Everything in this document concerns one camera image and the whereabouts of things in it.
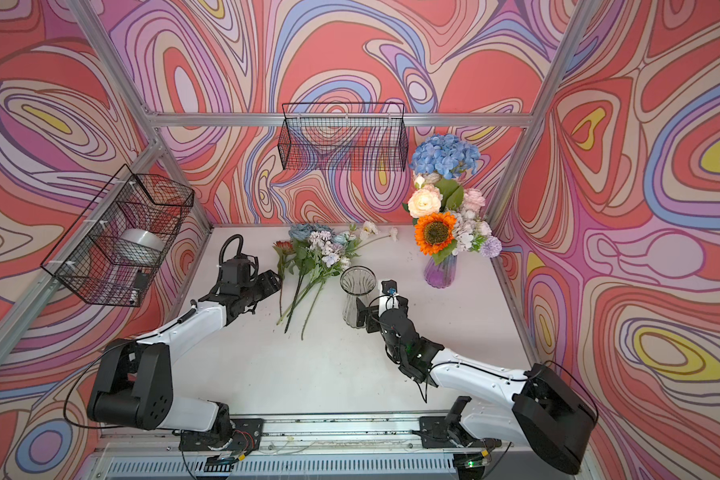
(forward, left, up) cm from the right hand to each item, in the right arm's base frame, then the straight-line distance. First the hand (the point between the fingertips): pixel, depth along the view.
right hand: (375, 302), depth 82 cm
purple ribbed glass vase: (+13, -22, -6) cm, 27 cm away
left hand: (+11, +30, -3) cm, 32 cm away
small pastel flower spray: (+17, +17, -1) cm, 24 cm away
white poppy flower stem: (+35, +1, -6) cm, 35 cm away
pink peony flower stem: (+21, -28, +18) cm, 40 cm away
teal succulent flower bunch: (+29, +23, -1) cm, 37 cm away
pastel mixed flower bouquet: (+10, -26, +16) cm, 32 cm away
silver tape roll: (+6, +56, +20) cm, 60 cm away
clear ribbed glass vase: (+5, +5, +4) cm, 8 cm away
